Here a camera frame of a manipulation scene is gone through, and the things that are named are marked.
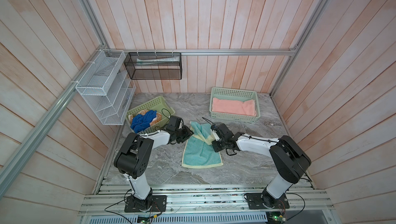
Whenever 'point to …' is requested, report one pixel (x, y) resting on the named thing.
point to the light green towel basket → (159, 104)
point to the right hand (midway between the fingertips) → (214, 143)
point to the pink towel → (247, 108)
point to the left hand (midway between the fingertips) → (193, 136)
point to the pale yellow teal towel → (198, 152)
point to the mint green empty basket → (234, 95)
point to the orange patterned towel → (158, 118)
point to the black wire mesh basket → (154, 65)
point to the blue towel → (140, 122)
